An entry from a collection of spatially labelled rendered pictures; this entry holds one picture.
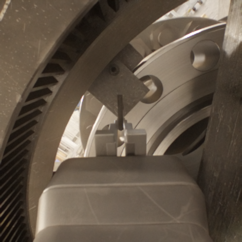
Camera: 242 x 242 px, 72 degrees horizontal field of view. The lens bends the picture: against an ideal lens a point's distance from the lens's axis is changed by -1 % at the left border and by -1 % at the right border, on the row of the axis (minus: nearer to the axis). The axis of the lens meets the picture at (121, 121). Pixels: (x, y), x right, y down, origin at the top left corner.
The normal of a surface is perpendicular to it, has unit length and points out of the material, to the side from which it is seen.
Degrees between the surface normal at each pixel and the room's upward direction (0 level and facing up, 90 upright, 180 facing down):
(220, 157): 36
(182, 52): 90
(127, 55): 90
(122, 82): 90
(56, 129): 140
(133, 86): 90
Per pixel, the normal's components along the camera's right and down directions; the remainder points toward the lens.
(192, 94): 0.00, 0.30
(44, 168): 0.75, 0.41
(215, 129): -1.00, -0.04
